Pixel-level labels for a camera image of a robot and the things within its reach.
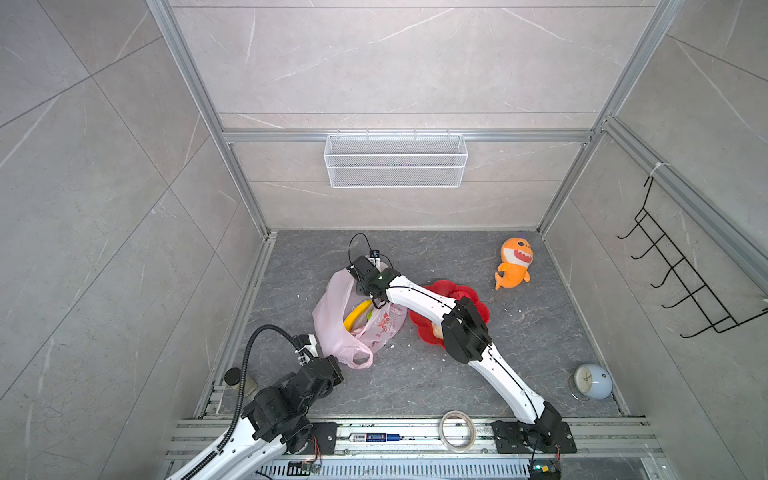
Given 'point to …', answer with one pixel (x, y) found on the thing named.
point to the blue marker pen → (373, 437)
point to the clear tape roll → (442, 433)
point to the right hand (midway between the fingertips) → (366, 281)
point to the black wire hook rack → (720, 319)
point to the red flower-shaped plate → (454, 291)
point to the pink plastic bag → (336, 300)
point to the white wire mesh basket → (395, 161)
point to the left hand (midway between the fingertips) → (341, 354)
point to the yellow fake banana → (355, 312)
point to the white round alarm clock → (590, 381)
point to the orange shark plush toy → (517, 254)
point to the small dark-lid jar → (232, 377)
